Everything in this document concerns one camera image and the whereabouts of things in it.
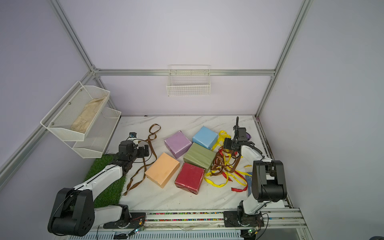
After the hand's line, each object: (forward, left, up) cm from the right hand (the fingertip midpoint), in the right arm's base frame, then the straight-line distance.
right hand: (230, 145), depth 96 cm
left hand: (-3, +57, +4) cm, 57 cm away
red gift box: (-21, +26, 0) cm, 34 cm away
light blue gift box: (+6, +16, +1) cm, 17 cm away
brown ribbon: (-17, +57, -6) cm, 60 cm away
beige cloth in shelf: (-1, +81, +25) cm, 85 cm away
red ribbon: (-2, +6, -5) cm, 8 cm away
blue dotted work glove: (-21, -9, -6) cm, 23 cm away
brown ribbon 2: (-12, +9, -4) cm, 15 cm away
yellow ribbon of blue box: (+5, +5, -5) cm, 9 cm away
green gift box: (-8, +20, 0) cm, 21 cm away
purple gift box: (+2, +34, 0) cm, 34 cm away
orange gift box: (-15, +43, -3) cm, 46 cm away
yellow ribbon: (-19, +4, -6) cm, 20 cm away
